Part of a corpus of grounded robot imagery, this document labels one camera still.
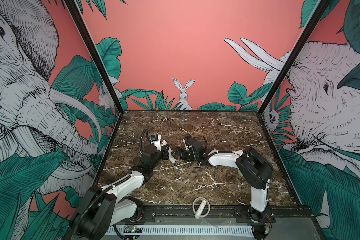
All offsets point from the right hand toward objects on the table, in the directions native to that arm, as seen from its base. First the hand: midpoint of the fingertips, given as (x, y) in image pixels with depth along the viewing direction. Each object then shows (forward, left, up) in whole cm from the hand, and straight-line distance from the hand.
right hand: (173, 154), depth 88 cm
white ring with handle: (-27, -15, -5) cm, 32 cm away
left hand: (+3, +2, +7) cm, 8 cm away
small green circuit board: (-36, +19, -6) cm, 41 cm away
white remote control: (-2, +1, 0) cm, 2 cm away
